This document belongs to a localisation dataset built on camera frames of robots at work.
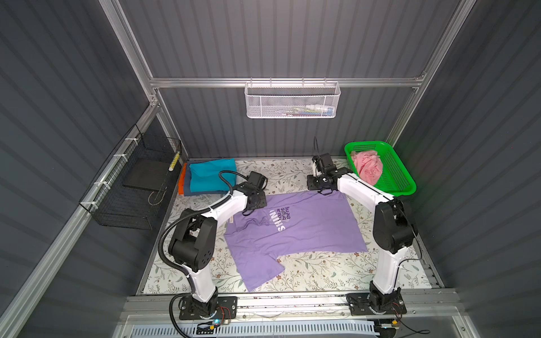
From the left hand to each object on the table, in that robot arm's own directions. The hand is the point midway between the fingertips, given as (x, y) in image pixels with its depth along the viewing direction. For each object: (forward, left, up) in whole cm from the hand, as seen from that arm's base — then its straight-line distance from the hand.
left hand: (258, 201), depth 95 cm
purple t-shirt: (-8, -18, -7) cm, 21 cm away
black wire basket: (-7, +46, +19) cm, 50 cm away
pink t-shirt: (+18, -58, +1) cm, 61 cm away
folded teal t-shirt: (+16, +27, 0) cm, 32 cm away
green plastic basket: (+11, -71, -3) cm, 72 cm away
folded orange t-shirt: (+15, +40, -4) cm, 43 cm away
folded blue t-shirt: (+18, +37, -3) cm, 41 cm away
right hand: (+5, -25, +4) cm, 26 cm away
